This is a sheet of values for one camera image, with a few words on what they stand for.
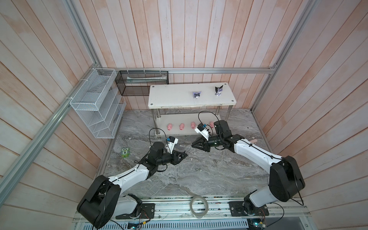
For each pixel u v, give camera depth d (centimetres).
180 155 79
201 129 72
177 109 122
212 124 72
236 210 73
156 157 66
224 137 67
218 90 78
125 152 94
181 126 100
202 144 73
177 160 73
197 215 72
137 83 106
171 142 75
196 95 76
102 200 42
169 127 99
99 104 71
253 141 99
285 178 43
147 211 73
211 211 75
